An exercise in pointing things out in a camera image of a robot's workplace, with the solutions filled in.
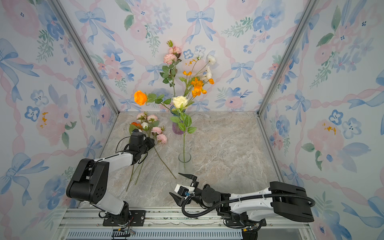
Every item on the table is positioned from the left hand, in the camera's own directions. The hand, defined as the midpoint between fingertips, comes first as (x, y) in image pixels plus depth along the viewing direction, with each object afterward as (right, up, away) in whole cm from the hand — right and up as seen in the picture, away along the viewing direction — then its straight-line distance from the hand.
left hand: (154, 138), depth 95 cm
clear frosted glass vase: (+21, -10, -23) cm, 33 cm away
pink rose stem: (-14, +15, +19) cm, 28 cm away
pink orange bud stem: (+27, +32, -7) cm, 42 cm away
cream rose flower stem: (+20, +9, -25) cm, 33 cm away
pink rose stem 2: (0, +2, +8) cm, 9 cm away
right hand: (+17, -18, -25) cm, 35 cm away
